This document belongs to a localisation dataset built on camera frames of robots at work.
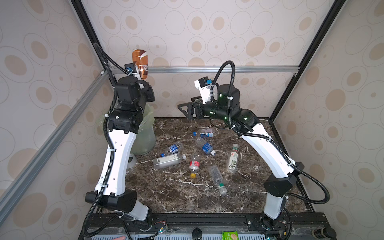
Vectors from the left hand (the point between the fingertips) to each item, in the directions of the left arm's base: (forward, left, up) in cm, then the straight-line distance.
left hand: (146, 79), depth 61 cm
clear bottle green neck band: (-21, -33, -53) cm, 66 cm away
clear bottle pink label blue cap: (+11, -27, -50) cm, 57 cm away
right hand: (-7, -16, -6) cm, 18 cm away
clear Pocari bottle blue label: (-2, -27, -48) cm, 55 cm away
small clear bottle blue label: (-3, -5, -49) cm, 49 cm away
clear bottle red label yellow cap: (-15, -19, -47) cm, 53 cm away
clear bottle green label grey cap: (-11, -43, -47) cm, 65 cm away
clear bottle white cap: (-12, -3, -48) cm, 50 cm away
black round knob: (-49, -21, -42) cm, 68 cm away
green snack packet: (-49, -36, -49) cm, 78 cm away
